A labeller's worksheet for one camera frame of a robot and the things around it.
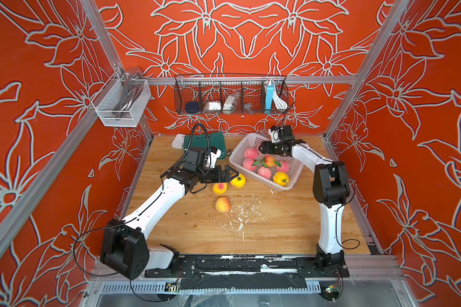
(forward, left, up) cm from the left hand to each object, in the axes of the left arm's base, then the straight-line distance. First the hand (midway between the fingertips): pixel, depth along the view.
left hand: (230, 173), depth 78 cm
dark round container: (+32, +21, +9) cm, 39 cm away
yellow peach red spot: (+1, +5, -14) cm, 15 cm away
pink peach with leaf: (+15, -28, -14) cm, 34 cm away
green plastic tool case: (+35, +17, -17) cm, 42 cm away
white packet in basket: (+28, +9, +13) cm, 32 cm away
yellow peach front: (+7, -25, -13) cm, 29 cm away
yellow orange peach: (-7, +3, -16) cm, 17 cm away
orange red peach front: (+18, -20, -12) cm, 29 cm away
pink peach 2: (+15, -8, -14) cm, 22 cm away
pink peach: (+24, -10, -14) cm, 30 cm away
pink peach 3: (+11, -17, -14) cm, 24 cm away
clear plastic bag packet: (+34, +2, +11) cm, 36 cm away
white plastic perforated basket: (+32, -12, -12) cm, 36 cm away
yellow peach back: (+5, -4, -15) cm, 16 cm away
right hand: (+26, -16, -10) cm, 31 cm away
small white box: (+36, +35, -19) cm, 53 cm away
